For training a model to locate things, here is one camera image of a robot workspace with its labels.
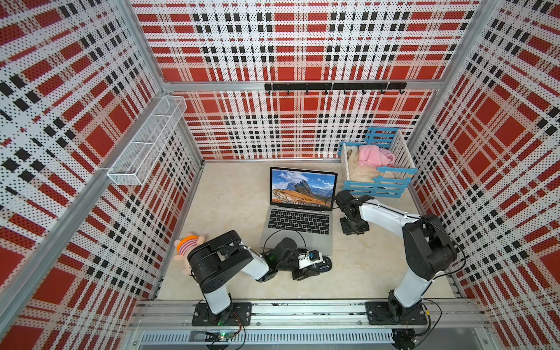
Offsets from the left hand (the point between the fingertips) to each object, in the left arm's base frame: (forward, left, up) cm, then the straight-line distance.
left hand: (316, 261), depth 86 cm
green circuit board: (-25, +32, +2) cm, 40 cm away
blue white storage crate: (+58, -43, +14) cm, 73 cm away
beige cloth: (+42, -24, +6) cm, 49 cm away
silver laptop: (+25, +5, +1) cm, 25 cm away
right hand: (+13, -18, +4) cm, 22 cm away
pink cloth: (+46, -30, +14) cm, 57 cm away
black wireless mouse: (-2, -4, +3) cm, 5 cm away
